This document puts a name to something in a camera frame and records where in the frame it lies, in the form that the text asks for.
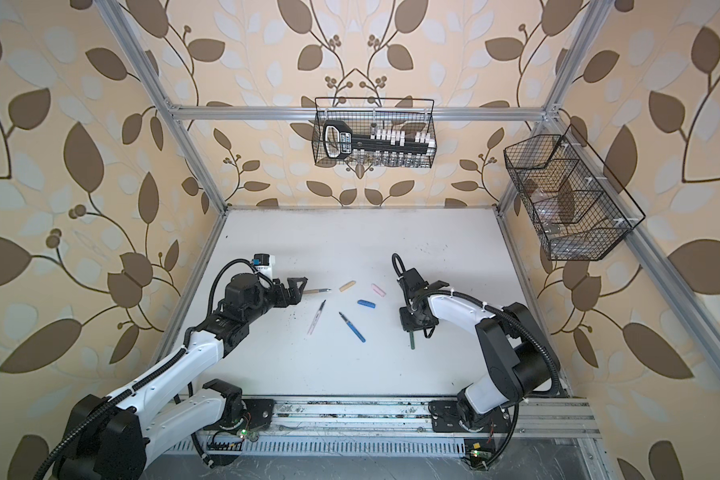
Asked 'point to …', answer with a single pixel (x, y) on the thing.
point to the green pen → (412, 340)
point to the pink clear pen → (316, 317)
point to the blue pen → (353, 328)
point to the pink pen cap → (378, 290)
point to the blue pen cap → (366, 303)
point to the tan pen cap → (347, 286)
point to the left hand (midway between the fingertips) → (294, 278)
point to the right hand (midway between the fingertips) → (413, 327)
